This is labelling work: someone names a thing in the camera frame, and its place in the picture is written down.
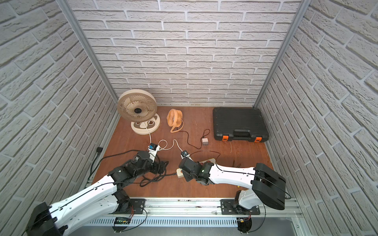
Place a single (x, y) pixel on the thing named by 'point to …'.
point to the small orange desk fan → (174, 118)
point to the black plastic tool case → (243, 124)
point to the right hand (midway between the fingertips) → (189, 170)
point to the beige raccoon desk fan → (140, 107)
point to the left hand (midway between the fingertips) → (160, 156)
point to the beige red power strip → (178, 171)
